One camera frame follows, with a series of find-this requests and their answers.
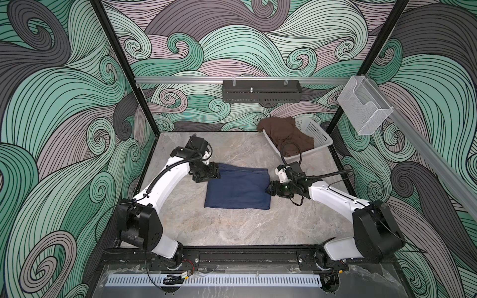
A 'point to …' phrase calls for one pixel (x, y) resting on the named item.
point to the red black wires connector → (174, 279)
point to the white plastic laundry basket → (312, 128)
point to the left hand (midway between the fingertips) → (214, 173)
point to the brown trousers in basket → (282, 129)
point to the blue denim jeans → (239, 188)
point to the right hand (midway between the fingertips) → (269, 191)
